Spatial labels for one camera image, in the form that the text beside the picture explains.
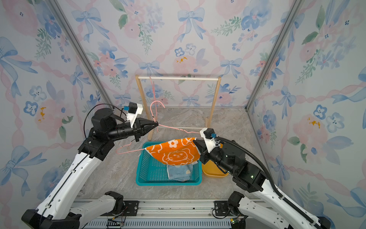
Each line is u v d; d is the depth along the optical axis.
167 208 0.76
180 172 0.82
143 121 0.56
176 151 0.68
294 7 0.69
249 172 0.46
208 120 1.10
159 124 0.60
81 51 0.86
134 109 0.50
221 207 0.74
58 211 0.37
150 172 0.86
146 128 0.59
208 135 0.50
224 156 0.45
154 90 1.13
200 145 0.56
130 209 0.74
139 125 0.54
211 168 0.91
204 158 0.53
